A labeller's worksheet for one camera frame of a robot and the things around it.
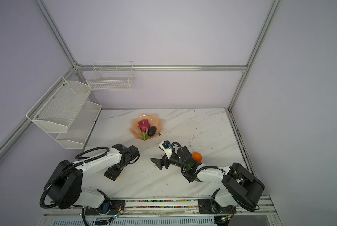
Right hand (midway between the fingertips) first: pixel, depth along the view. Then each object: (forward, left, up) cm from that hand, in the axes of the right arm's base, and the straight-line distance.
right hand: (155, 153), depth 77 cm
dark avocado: (+23, +6, -9) cm, 25 cm away
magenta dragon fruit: (+26, +12, -7) cm, 29 cm away
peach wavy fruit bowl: (+34, +6, -12) cm, 37 cm away
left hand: (-6, +24, -9) cm, 27 cm away
